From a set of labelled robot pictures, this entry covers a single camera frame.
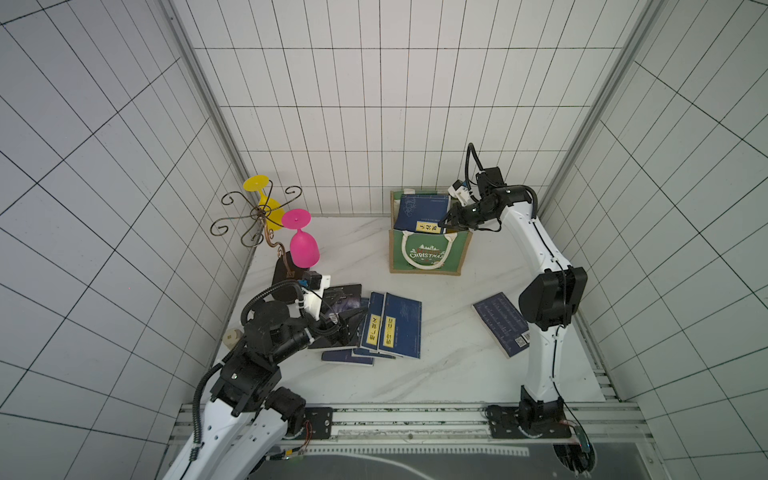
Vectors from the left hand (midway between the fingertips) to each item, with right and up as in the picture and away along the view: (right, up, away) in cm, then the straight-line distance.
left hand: (350, 307), depth 65 cm
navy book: (-3, -18, +16) cm, 24 cm away
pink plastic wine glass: (-15, +13, +17) cm, 26 cm away
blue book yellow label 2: (+4, -13, +18) cm, 22 cm away
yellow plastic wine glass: (-22, +23, +13) cm, 35 cm away
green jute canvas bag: (+20, +11, +27) cm, 35 cm away
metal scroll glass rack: (-26, +21, +12) cm, 35 cm away
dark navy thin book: (+44, -11, +24) cm, 52 cm away
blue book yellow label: (+13, -11, +22) cm, 28 cm away
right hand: (+26, +22, +24) cm, 42 cm away
